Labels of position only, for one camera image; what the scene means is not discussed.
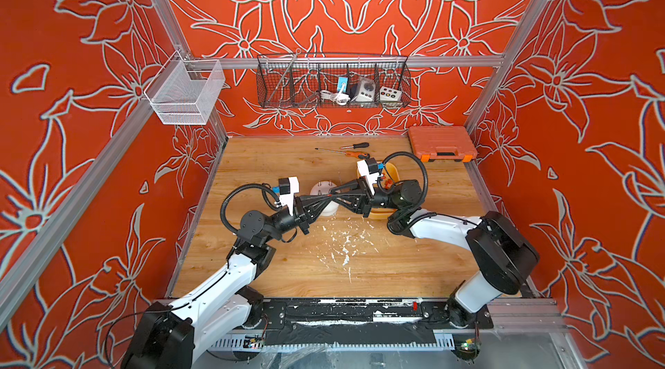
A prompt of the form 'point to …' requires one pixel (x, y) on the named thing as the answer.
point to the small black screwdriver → (363, 145)
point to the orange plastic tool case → (442, 143)
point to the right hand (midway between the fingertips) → (330, 202)
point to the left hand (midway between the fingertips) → (330, 201)
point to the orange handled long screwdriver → (363, 156)
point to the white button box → (388, 94)
